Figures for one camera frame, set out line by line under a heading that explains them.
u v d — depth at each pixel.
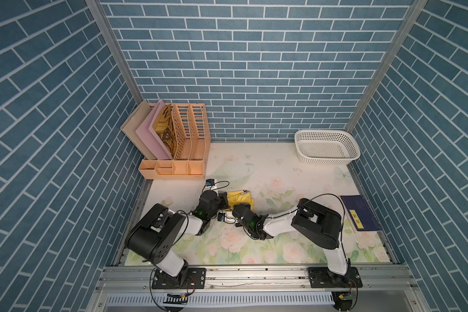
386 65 0.86
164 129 0.99
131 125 0.88
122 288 0.73
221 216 0.80
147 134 0.88
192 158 1.11
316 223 0.53
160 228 0.47
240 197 0.94
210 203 0.71
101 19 0.72
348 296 0.71
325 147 1.19
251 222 0.72
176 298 0.72
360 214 0.91
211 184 0.82
